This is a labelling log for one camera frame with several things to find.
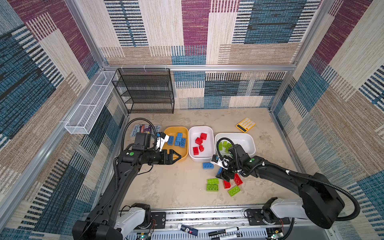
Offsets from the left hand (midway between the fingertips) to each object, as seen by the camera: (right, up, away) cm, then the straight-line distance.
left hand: (174, 155), depth 74 cm
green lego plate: (+31, -21, +9) cm, 39 cm away
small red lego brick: (+14, 0, +24) cm, 28 cm away
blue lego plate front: (-2, +3, +25) cm, 26 cm away
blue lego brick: (-6, +4, +25) cm, 26 cm away
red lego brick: (+10, -2, +23) cm, 25 cm away
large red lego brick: (+13, +4, +28) cm, 31 cm away
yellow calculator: (+47, +15, +35) cm, 60 cm away
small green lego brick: (+24, +6, -5) cm, 25 cm away
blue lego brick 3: (+2, +3, +25) cm, 26 cm away
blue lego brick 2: (0, +7, +25) cm, 26 cm away
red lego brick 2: (+34, -16, +11) cm, 39 cm away
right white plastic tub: (+44, +4, +28) cm, 52 cm away
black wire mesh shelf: (-26, +40, +38) cm, 60 cm away
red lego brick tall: (+16, +7, +30) cm, 35 cm away
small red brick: (+27, -18, +9) cm, 34 cm away
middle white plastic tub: (+10, +10, +31) cm, 34 cm away
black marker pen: (+23, -35, -4) cm, 42 cm away
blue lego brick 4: (+18, -10, +17) cm, 27 cm away
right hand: (+25, -10, +11) cm, 29 cm away
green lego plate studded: (+20, -17, +11) cm, 28 cm away
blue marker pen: (+7, -33, -4) cm, 34 cm away
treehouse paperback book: (-24, +12, +32) cm, 42 cm away
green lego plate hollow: (+20, -20, +9) cm, 29 cm away
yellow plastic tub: (-5, +10, +33) cm, 35 cm away
